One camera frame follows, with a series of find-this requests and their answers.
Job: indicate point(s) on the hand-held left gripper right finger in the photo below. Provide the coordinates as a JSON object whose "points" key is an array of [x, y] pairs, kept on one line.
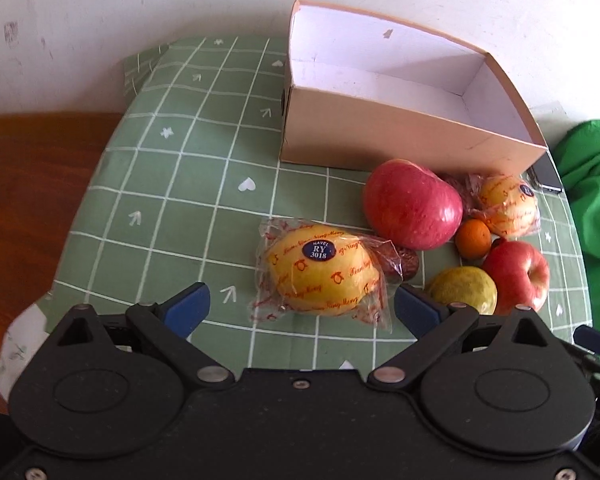
{"points": [[415, 307]]}

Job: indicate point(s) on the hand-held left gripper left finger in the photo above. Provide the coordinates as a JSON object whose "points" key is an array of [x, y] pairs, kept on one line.
{"points": [[190, 305]]}

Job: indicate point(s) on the green pear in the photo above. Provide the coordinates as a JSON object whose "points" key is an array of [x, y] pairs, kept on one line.
{"points": [[462, 287]]}

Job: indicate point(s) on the small tangerine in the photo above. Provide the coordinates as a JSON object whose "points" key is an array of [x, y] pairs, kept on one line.
{"points": [[472, 240]]}

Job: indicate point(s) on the large red apple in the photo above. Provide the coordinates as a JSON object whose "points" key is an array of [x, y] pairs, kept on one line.
{"points": [[410, 205]]}

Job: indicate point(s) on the small red apple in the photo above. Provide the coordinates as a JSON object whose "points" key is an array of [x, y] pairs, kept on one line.
{"points": [[515, 272]]}

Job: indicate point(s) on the large plastic-wrapped yellow orange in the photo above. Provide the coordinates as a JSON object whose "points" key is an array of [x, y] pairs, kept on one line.
{"points": [[315, 270]]}

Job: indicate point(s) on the small plastic-wrapped yellow orange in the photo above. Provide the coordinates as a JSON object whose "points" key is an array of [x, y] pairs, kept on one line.
{"points": [[507, 205]]}

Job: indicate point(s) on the cardboard box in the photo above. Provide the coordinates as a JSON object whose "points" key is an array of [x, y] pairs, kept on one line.
{"points": [[380, 125]]}

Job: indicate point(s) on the green checked tablecloth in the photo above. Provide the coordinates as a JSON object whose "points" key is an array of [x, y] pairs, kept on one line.
{"points": [[180, 185]]}

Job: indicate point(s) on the green cloth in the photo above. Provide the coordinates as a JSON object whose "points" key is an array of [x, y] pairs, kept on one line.
{"points": [[595, 185]]}

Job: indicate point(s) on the black smartphone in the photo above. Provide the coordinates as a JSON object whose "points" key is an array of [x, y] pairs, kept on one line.
{"points": [[547, 175]]}

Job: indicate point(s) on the clear plastic sheet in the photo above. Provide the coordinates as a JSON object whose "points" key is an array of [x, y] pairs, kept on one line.
{"points": [[547, 111]]}

